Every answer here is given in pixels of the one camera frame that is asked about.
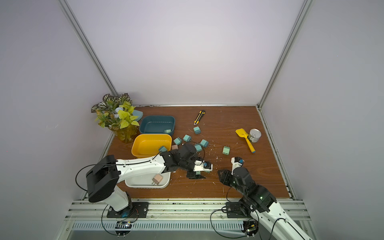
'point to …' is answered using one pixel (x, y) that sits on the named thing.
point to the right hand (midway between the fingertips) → (220, 170)
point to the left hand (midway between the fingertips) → (207, 170)
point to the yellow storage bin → (147, 145)
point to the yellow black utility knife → (200, 114)
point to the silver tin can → (255, 134)
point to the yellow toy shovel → (242, 133)
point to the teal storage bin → (157, 125)
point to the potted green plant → (116, 113)
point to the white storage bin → (145, 182)
